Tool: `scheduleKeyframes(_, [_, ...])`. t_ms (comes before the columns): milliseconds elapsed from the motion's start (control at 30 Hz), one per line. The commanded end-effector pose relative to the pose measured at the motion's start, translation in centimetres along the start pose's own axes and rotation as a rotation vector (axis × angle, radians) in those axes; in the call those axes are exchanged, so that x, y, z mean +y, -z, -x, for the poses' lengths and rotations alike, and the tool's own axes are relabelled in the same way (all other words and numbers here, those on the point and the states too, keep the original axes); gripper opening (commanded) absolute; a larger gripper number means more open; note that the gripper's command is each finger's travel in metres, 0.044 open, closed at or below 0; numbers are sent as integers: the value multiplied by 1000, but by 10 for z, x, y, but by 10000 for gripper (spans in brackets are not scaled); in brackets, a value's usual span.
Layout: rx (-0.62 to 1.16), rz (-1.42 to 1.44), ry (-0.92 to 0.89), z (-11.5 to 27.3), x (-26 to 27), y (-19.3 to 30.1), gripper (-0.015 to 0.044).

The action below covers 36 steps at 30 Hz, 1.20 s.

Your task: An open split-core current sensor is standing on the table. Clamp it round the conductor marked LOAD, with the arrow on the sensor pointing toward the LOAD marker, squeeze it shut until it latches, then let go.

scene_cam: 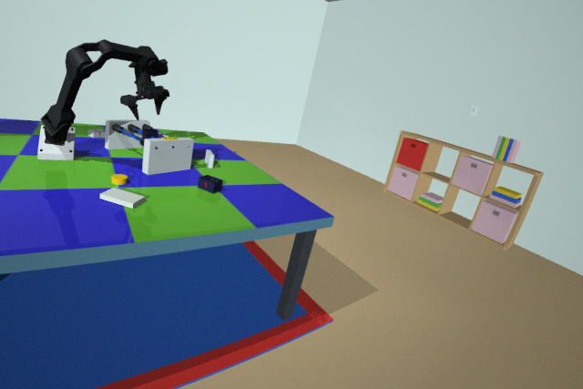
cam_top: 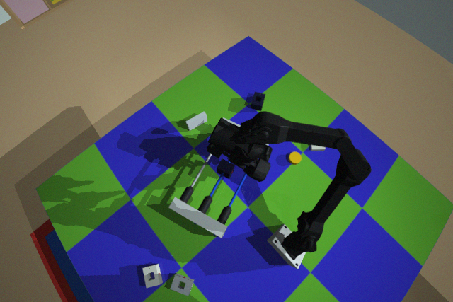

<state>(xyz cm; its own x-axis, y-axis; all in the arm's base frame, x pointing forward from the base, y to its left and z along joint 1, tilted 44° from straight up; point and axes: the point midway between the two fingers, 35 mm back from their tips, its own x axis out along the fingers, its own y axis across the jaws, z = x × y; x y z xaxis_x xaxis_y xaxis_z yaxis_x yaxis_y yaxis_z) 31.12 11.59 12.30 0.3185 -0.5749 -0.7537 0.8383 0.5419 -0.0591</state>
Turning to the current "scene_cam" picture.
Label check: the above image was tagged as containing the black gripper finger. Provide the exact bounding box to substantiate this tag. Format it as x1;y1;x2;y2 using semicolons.
127;104;139;121
154;97;167;115

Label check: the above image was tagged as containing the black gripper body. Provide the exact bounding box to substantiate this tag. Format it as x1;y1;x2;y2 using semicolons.
120;78;169;106

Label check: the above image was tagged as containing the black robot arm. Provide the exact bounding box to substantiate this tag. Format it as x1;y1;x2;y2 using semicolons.
41;39;168;146

